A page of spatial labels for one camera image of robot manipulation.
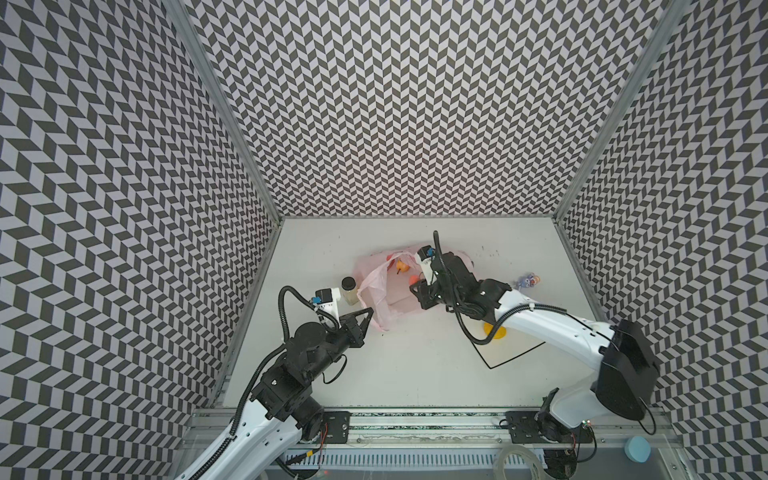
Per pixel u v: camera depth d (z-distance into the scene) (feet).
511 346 2.72
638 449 2.29
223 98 2.86
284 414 1.65
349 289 2.84
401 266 3.25
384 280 2.58
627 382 1.32
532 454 2.17
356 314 2.13
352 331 1.99
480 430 2.43
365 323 2.23
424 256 2.28
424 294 2.27
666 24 2.27
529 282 3.16
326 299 2.03
